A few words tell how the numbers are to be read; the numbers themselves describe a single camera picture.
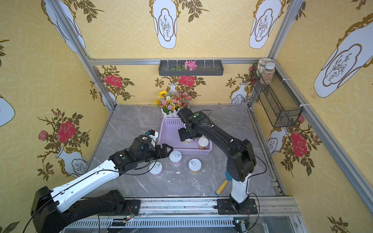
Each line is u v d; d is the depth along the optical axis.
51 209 0.38
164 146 0.69
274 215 0.73
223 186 0.80
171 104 1.00
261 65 0.85
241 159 0.46
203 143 0.90
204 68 0.92
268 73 0.80
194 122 0.59
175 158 0.86
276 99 0.85
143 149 0.59
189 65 0.88
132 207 0.74
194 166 0.83
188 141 0.83
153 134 0.71
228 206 0.73
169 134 1.05
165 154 0.67
